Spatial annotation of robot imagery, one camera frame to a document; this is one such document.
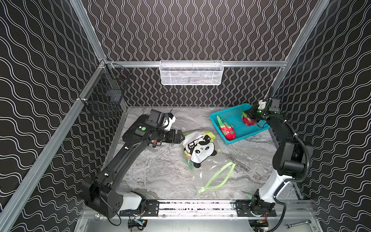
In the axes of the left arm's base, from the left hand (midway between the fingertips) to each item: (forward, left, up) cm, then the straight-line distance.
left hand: (181, 137), depth 74 cm
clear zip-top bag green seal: (-8, -12, -8) cm, 17 cm away
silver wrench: (-32, -54, -23) cm, 67 cm away
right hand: (+27, -39, -4) cm, 48 cm away
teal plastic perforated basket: (+35, -36, -19) cm, 54 cm away
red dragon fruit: (+17, -28, -14) cm, 36 cm away
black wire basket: (+29, +53, 0) cm, 60 cm away
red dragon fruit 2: (+23, -41, -10) cm, 48 cm away
